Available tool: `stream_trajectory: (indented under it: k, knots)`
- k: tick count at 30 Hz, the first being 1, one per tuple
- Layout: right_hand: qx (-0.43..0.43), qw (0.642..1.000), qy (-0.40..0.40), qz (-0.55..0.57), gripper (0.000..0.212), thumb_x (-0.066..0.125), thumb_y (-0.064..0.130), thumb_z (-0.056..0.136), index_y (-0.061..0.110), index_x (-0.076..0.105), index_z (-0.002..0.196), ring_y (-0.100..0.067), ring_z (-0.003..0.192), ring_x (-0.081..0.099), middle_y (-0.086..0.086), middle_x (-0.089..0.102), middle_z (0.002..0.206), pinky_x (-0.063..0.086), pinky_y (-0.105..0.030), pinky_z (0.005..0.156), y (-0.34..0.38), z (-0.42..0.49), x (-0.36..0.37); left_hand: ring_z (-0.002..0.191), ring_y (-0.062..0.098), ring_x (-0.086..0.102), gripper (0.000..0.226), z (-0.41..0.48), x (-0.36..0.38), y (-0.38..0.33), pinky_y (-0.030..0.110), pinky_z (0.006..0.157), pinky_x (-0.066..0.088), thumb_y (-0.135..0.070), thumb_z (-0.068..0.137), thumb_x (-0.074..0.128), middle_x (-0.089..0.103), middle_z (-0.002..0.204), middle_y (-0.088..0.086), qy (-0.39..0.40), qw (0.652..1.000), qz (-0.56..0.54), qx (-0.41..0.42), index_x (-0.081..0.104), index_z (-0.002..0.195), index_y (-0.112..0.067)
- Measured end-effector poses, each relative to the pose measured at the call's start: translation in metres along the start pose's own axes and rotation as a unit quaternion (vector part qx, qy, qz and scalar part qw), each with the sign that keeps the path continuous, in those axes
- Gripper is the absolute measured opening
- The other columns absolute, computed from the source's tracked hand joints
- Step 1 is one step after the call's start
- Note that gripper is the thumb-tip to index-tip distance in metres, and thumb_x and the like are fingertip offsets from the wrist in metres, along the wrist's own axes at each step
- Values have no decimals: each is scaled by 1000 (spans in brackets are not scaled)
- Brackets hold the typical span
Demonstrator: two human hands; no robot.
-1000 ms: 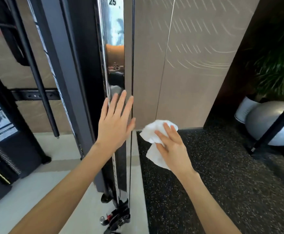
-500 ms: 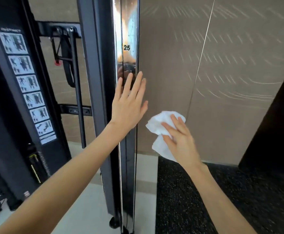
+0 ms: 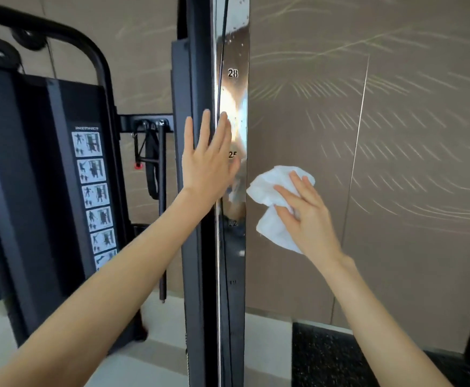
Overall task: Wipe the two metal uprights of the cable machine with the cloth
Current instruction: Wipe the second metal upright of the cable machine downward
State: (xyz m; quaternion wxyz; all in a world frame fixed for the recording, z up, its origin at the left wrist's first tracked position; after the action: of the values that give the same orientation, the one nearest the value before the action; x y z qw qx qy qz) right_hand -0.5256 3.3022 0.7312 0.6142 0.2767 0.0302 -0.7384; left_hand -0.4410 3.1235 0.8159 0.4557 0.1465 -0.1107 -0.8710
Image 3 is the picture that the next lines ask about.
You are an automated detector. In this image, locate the person's right forearm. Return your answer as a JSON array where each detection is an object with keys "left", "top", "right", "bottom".
[{"left": 321, "top": 255, "right": 455, "bottom": 387}]

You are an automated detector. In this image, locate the black straight attachment bar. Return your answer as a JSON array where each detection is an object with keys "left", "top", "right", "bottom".
[{"left": 157, "top": 120, "right": 168, "bottom": 304}]

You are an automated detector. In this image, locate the chrome numbered machine column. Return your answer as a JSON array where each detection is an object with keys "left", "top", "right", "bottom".
[
  {"left": 217, "top": 0, "right": 231, "bottom": 117},
  {"left": 212, "top": 0, "right": 251, "bottom": 387}
]

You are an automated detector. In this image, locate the strip of exercise pictogram stickers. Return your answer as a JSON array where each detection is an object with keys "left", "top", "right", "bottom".
[{"left": 70, "top": 131, "right": 119, "bottom": 273}]

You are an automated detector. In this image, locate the person's right hand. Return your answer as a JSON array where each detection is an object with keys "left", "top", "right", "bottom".
[{"left": 273, "top": 170, "right": 347, "bottom": 273}]

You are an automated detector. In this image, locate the white cleaning cloth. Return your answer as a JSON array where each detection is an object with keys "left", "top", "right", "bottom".
[{"left": 246, "top": 164, "right": 316, "bottom": 255}]

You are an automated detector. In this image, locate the black weight stack cover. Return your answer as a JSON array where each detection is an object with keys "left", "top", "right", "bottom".
[{"left": 0, "top": 66, "right": 147, "bottom": 351}]

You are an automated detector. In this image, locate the black cable machine frame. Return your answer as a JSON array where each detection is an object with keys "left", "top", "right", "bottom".
[{"left": 0, "top": 0, "right": 219, "bottom": 387}]

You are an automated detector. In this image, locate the black pulley wheel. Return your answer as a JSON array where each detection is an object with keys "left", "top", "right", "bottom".
[
  {"left": 11, "top": 28, "right": 48, "bottom": 52},
  {"left": 0, "top": 37, "right": 22, "bottom": 71}
]

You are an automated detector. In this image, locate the person's left hand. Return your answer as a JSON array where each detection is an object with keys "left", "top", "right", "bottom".
[{"left": 180, "top": 109, "right": 242, "bottom": 210}]

